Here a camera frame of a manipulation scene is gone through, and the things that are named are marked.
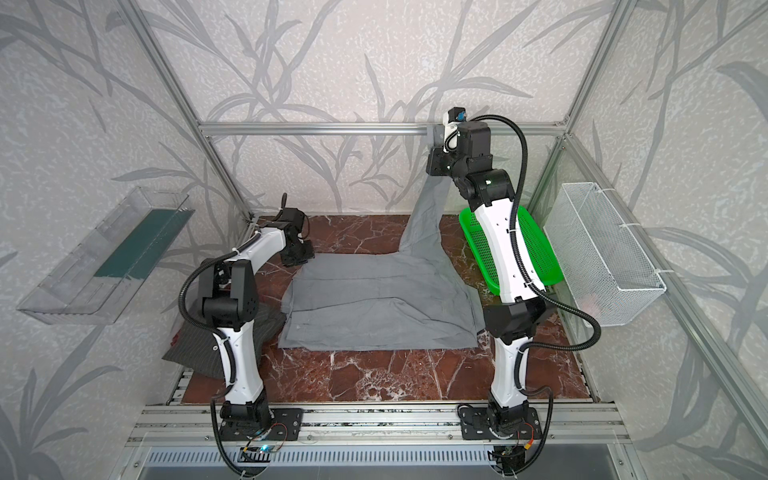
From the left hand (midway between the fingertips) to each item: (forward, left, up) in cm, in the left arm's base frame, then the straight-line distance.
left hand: (310, 249), depth 102 cm
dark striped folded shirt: (-35, +23, 0) cm, 42 cm away
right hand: (+5, -40, +40) cm, 56 cm away
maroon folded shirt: (-31, +34, -3) cm, 46 cm away
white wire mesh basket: (-30, -74, +31) cm, 86 cm away
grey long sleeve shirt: (-16, -36, -5) cm, 40 cm away
